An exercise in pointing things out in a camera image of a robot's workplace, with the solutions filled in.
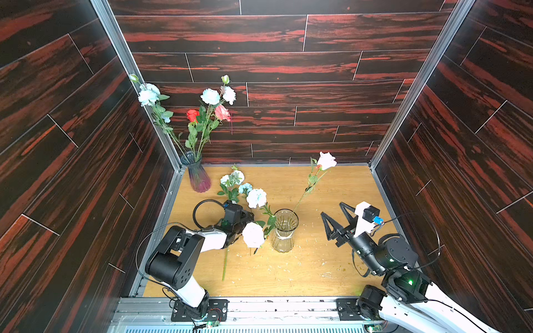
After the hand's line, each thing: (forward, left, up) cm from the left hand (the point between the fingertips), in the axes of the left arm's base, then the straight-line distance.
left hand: (255, 215), depth 95 cm
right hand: (-15, -27, +29) cm, 43 cm away
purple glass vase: (+22, +31, -2) cm, 38 cm away
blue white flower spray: (+21, +14, +1) cm, 25 cm away
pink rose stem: (-2, -22, +28) cm, 35 cm away
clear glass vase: (-10, -13, +12) cm, 21 cm away
